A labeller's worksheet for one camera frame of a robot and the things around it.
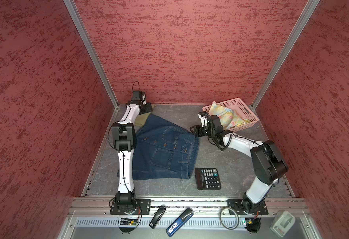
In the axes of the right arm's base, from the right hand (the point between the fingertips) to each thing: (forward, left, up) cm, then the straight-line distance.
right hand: (194, 130), depth 94 cm
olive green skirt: (+16, +39, -7) cm, 43 cm away
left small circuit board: (-47, +38, -11) cm, 61 cm away
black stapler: (-46, +21, -6) cm, 51 cm away
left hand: (+21, +32, -2) cm, 38 cm away
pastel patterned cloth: (+12, -27, -5) cm, 30 cm away
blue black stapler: (-49, +12, -5) cm, 51 cm away
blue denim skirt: (-10, +20, -9) cm, 24 cm away
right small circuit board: (-50, -25, -11) cm, 57 cm away
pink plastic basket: (+29, -38, -8) cm, 48 cm away
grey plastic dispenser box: (-49, -38, -7) cm, 62 cm away
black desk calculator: (-28, -5, -8) cm, 30 cm away
